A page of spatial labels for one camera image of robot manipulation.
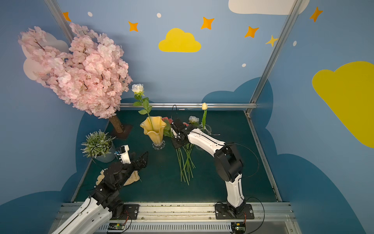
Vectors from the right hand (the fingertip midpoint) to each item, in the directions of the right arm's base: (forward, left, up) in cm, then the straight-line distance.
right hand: (178, 141), depth 92 cm
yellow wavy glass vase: (+6, +16, +7) cm, 19 cm away
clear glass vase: (+7, -17, +6) cm, 20 cm away
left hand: (-13, +18, +9) cm, 24 cm away
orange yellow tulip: (-4, +1, -8) cm, 9 cm away
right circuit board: (-42, -34, -12) cm, 56 cm away
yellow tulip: (-11, -5, -7) cm, 14 cm away
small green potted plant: (-10, +44, +8) cm, 46 cm away
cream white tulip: (+16, -15, +17) cm, 28 cm away
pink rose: (+7, +8, +1) cm, 11 cm away
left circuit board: (-46, +27, -10) cm, 54 cm away
